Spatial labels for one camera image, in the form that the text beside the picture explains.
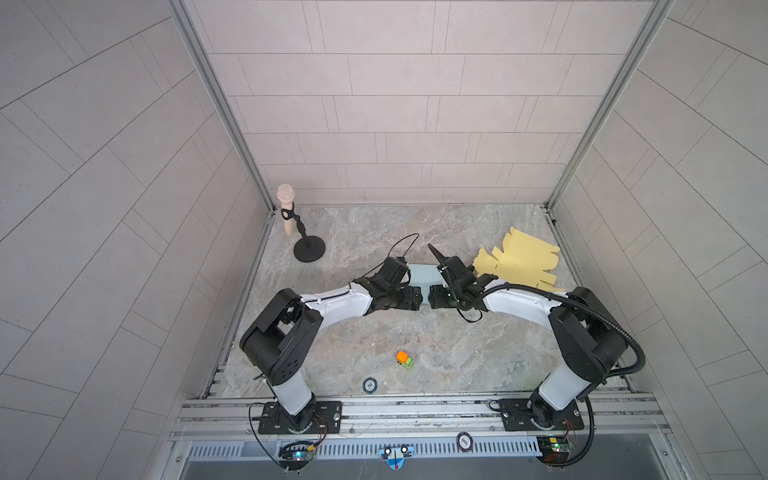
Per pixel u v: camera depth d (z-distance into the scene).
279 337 0.46
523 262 1.00
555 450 0.67
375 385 0.76
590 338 0.45
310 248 1.03
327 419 0.70
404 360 0.78
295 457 0.64
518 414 0.71
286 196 0.85
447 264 0.71
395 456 0.65
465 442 0.68
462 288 0.69
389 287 0.69
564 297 0.49
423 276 0.75
